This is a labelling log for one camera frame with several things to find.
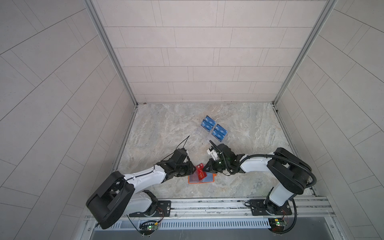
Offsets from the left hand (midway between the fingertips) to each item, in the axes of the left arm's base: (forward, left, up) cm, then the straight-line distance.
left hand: (199, 169), depth 83 cm
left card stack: (+27, -6, +6) cm, 28 cm away
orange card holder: (-5, +3, 0) cm, 5 cm away
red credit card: (-3, -2, +1) cm, 3 cm away
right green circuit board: (-25, -36, 0) cm, 44 cm away
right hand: (-2, -2, +1) cm, 3 cm away
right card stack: (+20, -12, +6) cm, 25 cm away
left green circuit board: (-26, +22, +2) cm, 35 cm away
